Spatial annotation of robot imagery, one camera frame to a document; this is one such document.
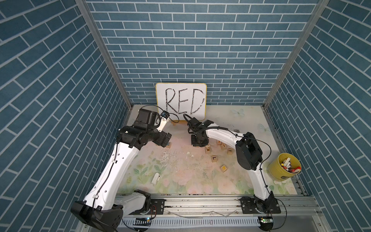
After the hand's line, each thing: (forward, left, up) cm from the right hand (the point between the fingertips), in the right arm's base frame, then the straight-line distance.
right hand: (195, 145), depth 94 cm
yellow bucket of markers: (-12, -50, +6) cm, 52 cm away
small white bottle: (-22, +21, 0) cm, 30 cm away
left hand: (-7, +15, +23) cm, 28 cm away
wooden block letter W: (-2, -9, 0) cm, 9 cm away
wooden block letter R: (0, +18, -1) cm, 18 cm away
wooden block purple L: (-8, -12, -1) cm, 15 cm away
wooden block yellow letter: (-13, -18, -1) cm, 22 cm away
